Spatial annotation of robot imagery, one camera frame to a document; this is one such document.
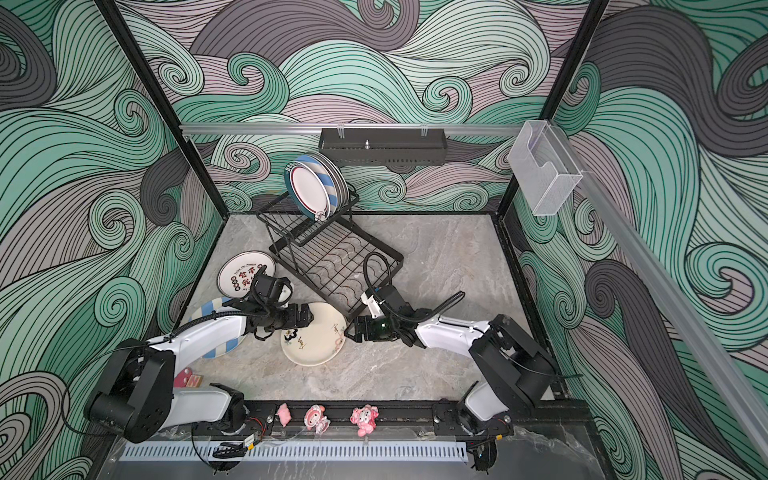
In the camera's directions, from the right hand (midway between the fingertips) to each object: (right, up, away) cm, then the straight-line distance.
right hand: (354, 334), depth 83 cm
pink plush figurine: (+4, -16, -13) cm, 21 cm away
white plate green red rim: (-16, +43, +9) cm, 46 cm away
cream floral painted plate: (-11, -3, +3) cm, 12 cm away
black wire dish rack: (-9, +22, +24) cm, 33 cm away
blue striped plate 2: (-47, +6, +11) cm, 49 cm away
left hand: (-17, +4, +6) cm, 18 cm away
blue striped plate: (-6, +42, -1) cm, 43 cm away
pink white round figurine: (-9, -17, -12) cm, 22 cm away
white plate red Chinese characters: (-43, +15, +18) cm, 49 cm away
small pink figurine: (-17, -16, -10) cm, 25 cm away
